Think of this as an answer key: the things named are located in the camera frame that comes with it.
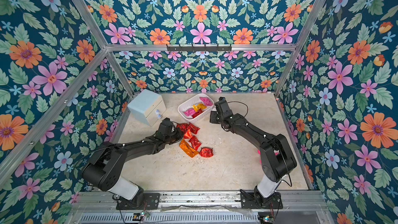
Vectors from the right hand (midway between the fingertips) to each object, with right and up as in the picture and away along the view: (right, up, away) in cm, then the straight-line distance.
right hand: (214, 114), depth 90 cm
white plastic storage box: (-15, +9, +21) cm, 27 cm away
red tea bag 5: (-5, -21, -4) cm, 22 cm away
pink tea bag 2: (-17, +1, +14) cm, 22 cm away
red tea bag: (-13, 0, +14) cm, 19 cm away
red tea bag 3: (-13, -9, +5) cm, 17 cm away
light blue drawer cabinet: (-42, +5, +5) cm, 42 cm away
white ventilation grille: (-21, -47, -20) cm, 55 cm away
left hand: (-17, -10, +2) cm, 20 cm away
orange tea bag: (-14, -21, -1) cm, 25 cm away
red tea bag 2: (-20, -8, +8) cm, 23 cm away
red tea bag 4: (-12, -17, 0) cm, 21 cm away
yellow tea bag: (-11, +5, +15) cm, 19 cm away
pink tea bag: (-5, +9, +15) cm, 18 cm away
